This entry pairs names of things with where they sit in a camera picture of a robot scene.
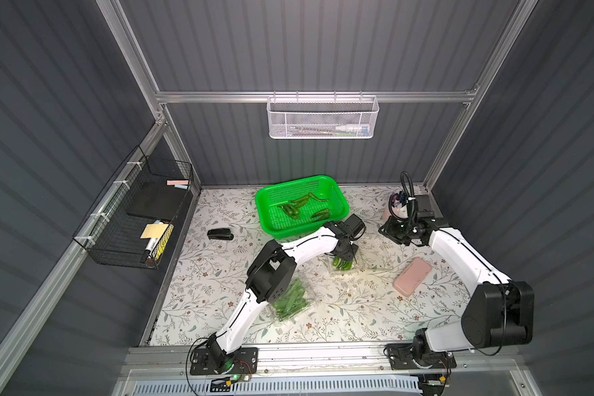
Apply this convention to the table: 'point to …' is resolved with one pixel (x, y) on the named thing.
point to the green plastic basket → (279, 225)
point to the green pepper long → (315, 198)
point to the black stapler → (220, 233)
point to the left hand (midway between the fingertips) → (348, 253)
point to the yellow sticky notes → (153, 231)
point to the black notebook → (157, 200)
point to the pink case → (412, 275)
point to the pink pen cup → (398, 210)
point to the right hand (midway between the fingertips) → (385, 229)
